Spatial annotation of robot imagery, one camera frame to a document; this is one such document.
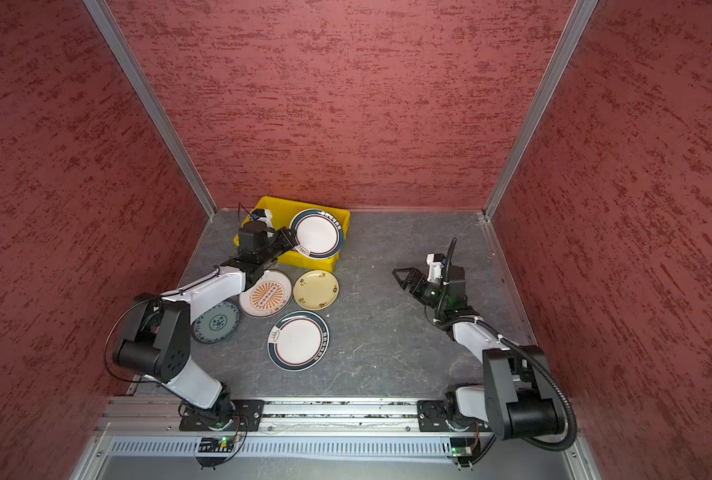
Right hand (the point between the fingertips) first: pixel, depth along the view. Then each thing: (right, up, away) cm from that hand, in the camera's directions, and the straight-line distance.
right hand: (396, 281), depth 87 cm
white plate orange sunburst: (-41, -6, +8) cm, 43 cm away
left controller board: (-46, -38, -15) cm, 62 cm away
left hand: (-31, +14, +5) cm, 34 cm away
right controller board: (+14, -37, -17) cm, 43 cm away
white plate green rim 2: (-30, -17, -1) cm, 34 cm away
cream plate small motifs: (-27, -5, +15) cm, 31 cm away
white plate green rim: (-25, +15, +10) cm, 31 cm away
